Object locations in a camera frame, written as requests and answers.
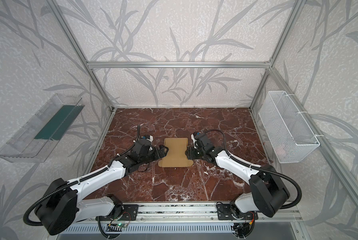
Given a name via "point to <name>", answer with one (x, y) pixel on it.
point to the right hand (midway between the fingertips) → (188, 147)
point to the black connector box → (243, 229)
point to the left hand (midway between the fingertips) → (166, 147)
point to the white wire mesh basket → (290, 137)
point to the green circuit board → (121, 225)
